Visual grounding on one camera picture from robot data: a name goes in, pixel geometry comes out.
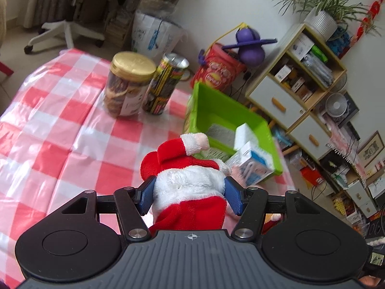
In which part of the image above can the framed picture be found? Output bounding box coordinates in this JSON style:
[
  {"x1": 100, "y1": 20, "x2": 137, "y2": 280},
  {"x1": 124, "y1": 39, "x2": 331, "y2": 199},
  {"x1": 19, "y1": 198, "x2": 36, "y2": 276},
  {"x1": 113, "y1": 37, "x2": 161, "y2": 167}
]
[{"x1": 356, "y1": 131, "x2": 385, "y2": 169}]

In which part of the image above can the white paper bag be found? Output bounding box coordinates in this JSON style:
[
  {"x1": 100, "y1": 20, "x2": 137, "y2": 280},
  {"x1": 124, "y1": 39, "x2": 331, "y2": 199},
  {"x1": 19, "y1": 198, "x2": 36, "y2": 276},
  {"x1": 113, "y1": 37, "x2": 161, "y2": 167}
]
[{"x1": 131, "y1": 9, "x2": 184, "y2": 64}]

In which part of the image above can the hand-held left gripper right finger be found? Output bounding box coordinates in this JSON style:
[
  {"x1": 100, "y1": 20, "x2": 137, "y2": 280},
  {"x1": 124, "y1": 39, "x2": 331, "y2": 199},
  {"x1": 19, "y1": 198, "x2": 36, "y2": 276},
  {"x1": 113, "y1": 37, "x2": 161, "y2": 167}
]
[{"x1": 224, "y1": 176, "x2": 321, "y2": 243}]

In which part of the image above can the pink lace cloth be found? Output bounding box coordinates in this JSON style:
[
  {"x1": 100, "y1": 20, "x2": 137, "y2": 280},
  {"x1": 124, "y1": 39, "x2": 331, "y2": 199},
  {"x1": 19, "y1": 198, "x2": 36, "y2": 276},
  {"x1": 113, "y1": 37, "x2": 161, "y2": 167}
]
[{"x1": 328, "y1": 123, "x2": 366, "y2": 181}]

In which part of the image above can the small white fan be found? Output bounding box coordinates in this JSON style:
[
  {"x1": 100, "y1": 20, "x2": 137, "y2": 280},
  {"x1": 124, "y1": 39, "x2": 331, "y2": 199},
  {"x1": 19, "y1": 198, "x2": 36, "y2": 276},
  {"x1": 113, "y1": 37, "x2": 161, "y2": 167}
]
[{"x1": 325, "y1": 93, "x2": 346, "y2": 118}]

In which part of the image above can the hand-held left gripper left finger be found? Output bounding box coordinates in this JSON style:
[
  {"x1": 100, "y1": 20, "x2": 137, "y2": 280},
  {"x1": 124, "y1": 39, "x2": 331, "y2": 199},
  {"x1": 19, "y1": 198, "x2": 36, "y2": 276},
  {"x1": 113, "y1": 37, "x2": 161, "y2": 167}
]
[{"x1": 62, "y1": 176, "x2": 157, "y2": 243}]

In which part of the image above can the white office chair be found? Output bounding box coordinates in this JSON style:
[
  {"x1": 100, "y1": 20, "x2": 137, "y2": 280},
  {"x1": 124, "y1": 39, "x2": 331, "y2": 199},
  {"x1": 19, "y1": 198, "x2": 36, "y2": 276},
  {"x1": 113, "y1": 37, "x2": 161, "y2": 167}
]
[{"x1": 24, "y1": 0, "x2": 133, "y2": 55}]

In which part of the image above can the white blue carton box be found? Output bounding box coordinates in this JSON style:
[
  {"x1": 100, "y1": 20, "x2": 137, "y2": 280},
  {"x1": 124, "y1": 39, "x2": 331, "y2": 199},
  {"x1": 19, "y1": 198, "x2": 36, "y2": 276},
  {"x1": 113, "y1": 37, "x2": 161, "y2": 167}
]
[{"x1": 225, "y1": 141, "x2": 275, "y2": 187}]

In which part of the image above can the beige quilted cloth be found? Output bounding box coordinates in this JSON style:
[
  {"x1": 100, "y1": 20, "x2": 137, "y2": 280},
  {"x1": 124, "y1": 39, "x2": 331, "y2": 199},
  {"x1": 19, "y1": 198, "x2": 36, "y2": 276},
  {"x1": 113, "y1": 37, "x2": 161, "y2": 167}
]
[{"x1": 0, "y1": 0, "x2": 7, "y2": 38}]

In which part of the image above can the purple hopper ball toy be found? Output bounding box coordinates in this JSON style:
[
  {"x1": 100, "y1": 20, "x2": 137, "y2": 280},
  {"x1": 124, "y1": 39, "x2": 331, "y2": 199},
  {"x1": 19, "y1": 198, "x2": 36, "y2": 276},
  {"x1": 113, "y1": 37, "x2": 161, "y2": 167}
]
[{"x1": 223, "y1": 27, "x2": 277, "y2": 65}]

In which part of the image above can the blue knitted item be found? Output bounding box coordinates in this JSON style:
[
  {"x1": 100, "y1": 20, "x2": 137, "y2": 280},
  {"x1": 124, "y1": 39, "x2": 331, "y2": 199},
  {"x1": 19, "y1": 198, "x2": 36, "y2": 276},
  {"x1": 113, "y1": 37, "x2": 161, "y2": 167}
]
[{"x1": 326, "y1": 26, "x2": 352, "y2": 58}]

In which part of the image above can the red snack bucket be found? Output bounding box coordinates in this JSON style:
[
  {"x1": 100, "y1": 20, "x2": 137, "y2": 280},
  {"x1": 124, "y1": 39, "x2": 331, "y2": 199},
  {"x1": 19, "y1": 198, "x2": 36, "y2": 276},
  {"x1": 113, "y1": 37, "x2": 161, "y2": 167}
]
[{"x1": 190, "y1": 43, "x2": 247, "y2": 92}]

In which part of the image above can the pink checkered tablecloth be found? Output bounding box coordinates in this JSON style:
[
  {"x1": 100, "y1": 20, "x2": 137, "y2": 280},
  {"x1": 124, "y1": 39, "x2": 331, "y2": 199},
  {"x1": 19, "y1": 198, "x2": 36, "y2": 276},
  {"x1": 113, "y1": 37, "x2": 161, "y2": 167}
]
[{"x1": 0, "y1": 48, "x2": 297, "y2": 289}]

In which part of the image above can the cookie jar with gold lid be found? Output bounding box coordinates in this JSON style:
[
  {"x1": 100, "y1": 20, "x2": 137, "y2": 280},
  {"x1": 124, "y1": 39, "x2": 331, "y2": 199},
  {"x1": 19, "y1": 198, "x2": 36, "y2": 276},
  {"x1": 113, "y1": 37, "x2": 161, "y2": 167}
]
[{"x1": 102, "y1": 52, "x2": 156, "y2": 118}]

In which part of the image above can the black yellow drink can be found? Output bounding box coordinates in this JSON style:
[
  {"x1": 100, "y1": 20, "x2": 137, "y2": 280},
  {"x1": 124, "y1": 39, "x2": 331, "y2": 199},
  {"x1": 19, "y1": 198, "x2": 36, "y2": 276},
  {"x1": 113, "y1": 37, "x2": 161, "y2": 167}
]
[{"x1": 142, "y1": 53, "x2": 190, "y2": 115}]

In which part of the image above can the potted spider plant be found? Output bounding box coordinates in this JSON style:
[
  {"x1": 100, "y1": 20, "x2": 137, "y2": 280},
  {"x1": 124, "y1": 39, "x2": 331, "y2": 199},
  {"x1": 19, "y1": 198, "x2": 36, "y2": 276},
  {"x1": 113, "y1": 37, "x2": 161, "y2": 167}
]
[{"x1": 271, "y1": 0, "x2": 379, "y2": 41}]

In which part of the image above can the green plastic bin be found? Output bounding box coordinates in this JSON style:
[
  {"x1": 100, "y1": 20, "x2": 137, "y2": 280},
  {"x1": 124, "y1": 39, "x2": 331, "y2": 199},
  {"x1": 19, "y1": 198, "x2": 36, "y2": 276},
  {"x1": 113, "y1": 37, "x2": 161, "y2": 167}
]
[{"x1": 183, "y1": 81, "x2": 283, "y2": 184}]

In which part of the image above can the red hanging decoration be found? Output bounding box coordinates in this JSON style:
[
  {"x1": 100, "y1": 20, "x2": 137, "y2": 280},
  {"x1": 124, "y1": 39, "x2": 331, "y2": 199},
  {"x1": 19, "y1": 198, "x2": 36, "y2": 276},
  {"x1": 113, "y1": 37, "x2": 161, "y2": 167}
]
[{"x1": 357, "y1": 0, "x2": 384, "y2": 37}]

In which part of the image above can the wooden cabinet with grey drawers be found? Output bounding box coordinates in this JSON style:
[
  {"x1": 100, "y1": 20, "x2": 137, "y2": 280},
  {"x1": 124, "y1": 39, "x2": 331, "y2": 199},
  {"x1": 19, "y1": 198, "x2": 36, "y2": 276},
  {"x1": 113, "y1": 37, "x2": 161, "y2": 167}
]
[{"x1": 245, "y1": 23, "x2": 348, "y2": 161}]

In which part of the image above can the red white santa plush toy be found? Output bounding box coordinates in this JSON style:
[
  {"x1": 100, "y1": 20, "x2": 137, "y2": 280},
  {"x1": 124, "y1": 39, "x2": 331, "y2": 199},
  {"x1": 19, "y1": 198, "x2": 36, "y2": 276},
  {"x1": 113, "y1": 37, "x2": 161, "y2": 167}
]
[{"x1": 141, "y1": 132, "x2": 232, "y2": 237}]

